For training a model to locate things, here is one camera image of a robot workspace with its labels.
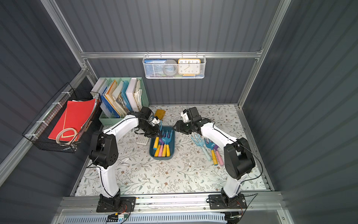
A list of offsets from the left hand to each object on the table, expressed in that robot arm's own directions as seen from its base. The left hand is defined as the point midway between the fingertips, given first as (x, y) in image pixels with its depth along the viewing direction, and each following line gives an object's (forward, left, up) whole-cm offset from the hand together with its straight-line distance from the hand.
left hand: (159, 135), depth 91 cm
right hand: (+2, -12, +7) cm, 14 cm away
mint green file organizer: (+25, +26, +13) cm, 38 cm away
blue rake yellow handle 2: (+1, -3, -6) cm, 7 cm away
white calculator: (+2, +14, -9) cm, 17 cm away
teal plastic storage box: (-3, -8, -7) cm, 11 cm away
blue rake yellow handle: (-7, +2, -7) cm, 10 cm away
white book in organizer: (+24, +19, +16) cm, 34 cm away
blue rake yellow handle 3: (-4, -35, -7) cm, 35 cm away
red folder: (-2, +42, +23) cm, 48 cm away
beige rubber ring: (-14, +46, +19) cm, 52 cm away
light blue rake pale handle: (0, -28, -9) cm, 29 cm away
